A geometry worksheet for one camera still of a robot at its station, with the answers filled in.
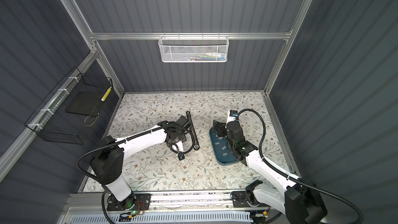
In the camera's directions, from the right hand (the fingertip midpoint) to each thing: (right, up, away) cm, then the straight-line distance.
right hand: (223, 122), depth 83 cm
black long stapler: (-15, -14, +9) cm, 22 cm away
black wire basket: (-75, +4, -18) cm, 77 cm away
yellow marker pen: (-63, +13, -2) cm, 64 cm away
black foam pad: (-70, +10, -7) cm, 71 cm away
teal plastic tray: (-1, -18, +9) cm, 20 cm away
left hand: (-25, -7, +6) cm, 27 cm away
